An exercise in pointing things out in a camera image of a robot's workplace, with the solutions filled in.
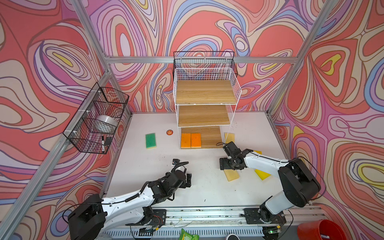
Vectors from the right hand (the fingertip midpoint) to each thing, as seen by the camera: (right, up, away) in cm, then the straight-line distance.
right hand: (229, 168), depth 91 cm
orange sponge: (-27, +16, +9) cm, 33 cm away
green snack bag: (-26, -25, -23) cm, 43 cm away
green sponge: (-52, +16, +13) cm, 56 cm away
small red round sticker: (-40, +22, +17) cm, 48 cm away
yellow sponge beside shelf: (+4, +18, +13) cm, 23 cm away
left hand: (-25, -2, -8) cm, 27 cm away
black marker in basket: (-66, +17, -19) cm, 71 cm away
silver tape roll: (-65, +28, -18) cm, 73 cm away
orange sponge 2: (-20, +16, +10) cm, 28 cm away
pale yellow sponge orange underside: (0, -3, -5) cm, 5 cm away
